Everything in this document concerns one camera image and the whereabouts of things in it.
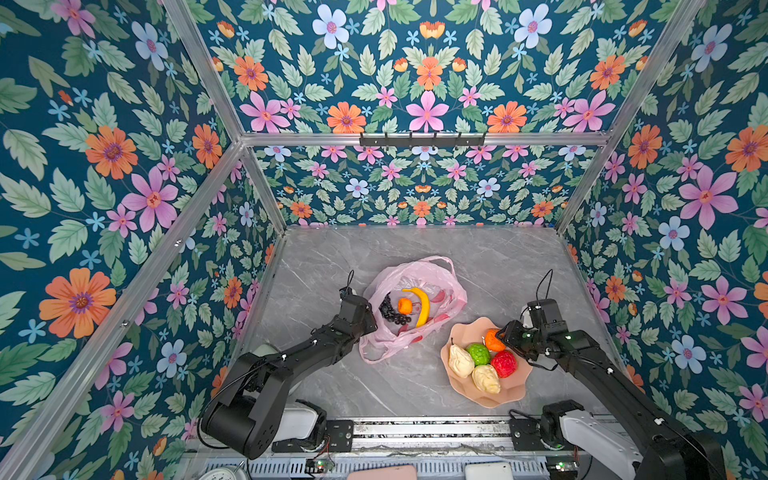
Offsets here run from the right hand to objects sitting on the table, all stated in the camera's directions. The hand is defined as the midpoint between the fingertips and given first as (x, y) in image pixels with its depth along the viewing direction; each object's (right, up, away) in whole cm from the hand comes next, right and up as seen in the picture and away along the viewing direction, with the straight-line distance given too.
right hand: (499, 335), depth 83 cm
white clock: (-68, -27, -17) cm, 75 cm away
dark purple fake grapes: (-32, +6, +9) cm, 34 cm away
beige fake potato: (-5, -10, -7) cm, 13 cm away
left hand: (-36, +6, +6) cm, 37 cm away
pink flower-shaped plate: (-6, -1, +5) cm, 8 cm away
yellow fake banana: (-20, +6, +12) cm, 24 cm away
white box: (-7, -27, -16) cm, 32 cm away
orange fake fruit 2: (-2, -2, 0) cm, 3 cm away
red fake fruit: (0, -6, -5) cm, 8 cm away
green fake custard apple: (-6, -5, -2) cm, 8 cm away
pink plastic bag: (-25, +8, +15) cm, 30 cm away
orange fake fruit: (-27, +7, +10) cm, 29 cm away
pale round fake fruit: (-12, -6, -5) cm, 14 cm away
